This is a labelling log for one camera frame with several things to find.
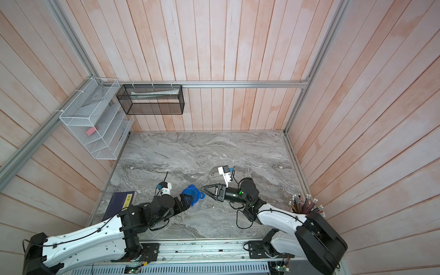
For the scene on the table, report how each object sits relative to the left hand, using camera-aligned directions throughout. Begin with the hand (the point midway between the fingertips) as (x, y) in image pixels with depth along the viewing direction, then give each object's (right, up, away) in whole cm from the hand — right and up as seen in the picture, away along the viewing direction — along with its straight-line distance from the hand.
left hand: (186, 203), depth 76 cm
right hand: (+8, +7, -6) cm, 12 cm away
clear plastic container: (+6, -4, +12) cm, 14 cm away
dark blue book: (-38, -3, +12) cm, 40 cm away
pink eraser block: (-48, +33, +6) cm, 59 cm away
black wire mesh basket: (-28, +57, +32) cm, 71 cm away
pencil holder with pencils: (+54, -2, 0) cm, 54 cm away
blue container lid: (+3, +5, +2) cm, 6 cm away
